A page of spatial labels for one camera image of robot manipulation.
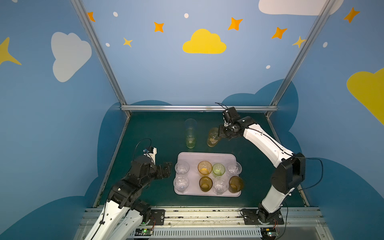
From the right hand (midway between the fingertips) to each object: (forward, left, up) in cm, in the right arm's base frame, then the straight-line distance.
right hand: (222, 131), depth 87 cm
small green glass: (-16, +1, -17) cm, 23 cm away
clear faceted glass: (-16, +23, -17) cm, 33 cm away
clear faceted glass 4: (-25, 0, -17) cm, 31 cm away
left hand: (-23, +29, +1) cm, 37 cm away
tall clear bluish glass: (+11, +20, -9) cm, 24 cm away
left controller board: (-49, +38, -18) cm, 65 cm away
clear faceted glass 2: (-15, -9, -18) cm, 26 cm away
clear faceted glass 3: (-26, +23, -17) cm, 38 cm away
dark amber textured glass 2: (-24, -9, -17) cm, 31 cm away
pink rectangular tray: (-9, +17, -19) cm, 27 cm away
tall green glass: (+3, +20, -17) cm, 26 cm away
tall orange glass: (+1, +5, -7) cm, 8 cm away
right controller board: (-46, -22, -19) cm, 55 cm away
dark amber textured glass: (-25, +9, -17) cm, 32 cm away
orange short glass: (-16, +10, -17) cm, 25 cm away
